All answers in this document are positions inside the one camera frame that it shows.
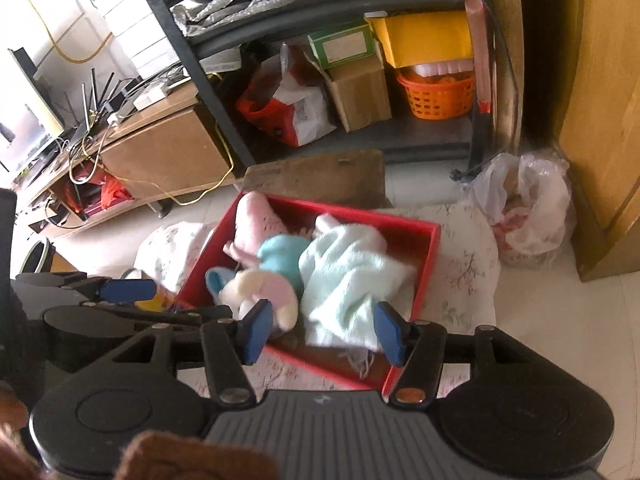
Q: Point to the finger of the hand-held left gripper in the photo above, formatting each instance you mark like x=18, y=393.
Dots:
x=175, y=317
x=127, y=290

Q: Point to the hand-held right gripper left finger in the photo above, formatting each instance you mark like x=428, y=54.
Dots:
x=257, y=332

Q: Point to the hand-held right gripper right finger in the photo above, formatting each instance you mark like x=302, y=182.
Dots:
x=390, y=332

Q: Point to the red cardboard box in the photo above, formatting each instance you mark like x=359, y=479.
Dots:
x=422, y=280

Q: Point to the pale green towel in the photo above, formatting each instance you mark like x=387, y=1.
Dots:
x=350, y=270

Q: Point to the pink plush toy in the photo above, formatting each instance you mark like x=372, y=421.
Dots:
x=277, y=255

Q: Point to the blue and yellow drink can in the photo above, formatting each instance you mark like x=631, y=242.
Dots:
x=152, y=300

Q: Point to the floral tablecloth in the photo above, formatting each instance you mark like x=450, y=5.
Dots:
x=465, y=270

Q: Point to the brown fuzzy cloth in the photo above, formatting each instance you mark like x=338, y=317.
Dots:
x=200, y=460

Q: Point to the wooden TV stand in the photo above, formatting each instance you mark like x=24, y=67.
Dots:
x=160, y=150

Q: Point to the brown wooden board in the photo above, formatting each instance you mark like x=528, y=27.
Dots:
x=315, y=175

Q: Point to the white router box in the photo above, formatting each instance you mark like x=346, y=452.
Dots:
x=150, y=97

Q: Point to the flat screen monitor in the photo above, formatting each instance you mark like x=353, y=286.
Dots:
x=25, y=125

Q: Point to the black router with antennas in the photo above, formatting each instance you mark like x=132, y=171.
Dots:
x=95, y=95

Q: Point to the black shelf rack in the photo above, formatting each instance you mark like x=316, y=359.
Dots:
x=200, y=80

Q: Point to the red and white plastic bag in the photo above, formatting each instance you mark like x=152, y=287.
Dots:
x=300, y=110

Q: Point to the brown cardboard box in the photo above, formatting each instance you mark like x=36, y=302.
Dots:
x=360, y=95

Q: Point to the orange plastic basket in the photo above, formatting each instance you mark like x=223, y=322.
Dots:
x=437, y=97

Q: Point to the green box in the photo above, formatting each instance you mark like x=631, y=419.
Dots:
x=342, y=45

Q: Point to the yellow box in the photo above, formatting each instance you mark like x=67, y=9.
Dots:
x=425, y=40

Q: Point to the bubble wrap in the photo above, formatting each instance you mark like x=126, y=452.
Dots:
x=215, y=7

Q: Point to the wooden cabinet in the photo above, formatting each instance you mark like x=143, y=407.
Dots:
x=600, y=110

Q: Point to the red long strip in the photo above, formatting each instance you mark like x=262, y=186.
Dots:
x=477, y=35

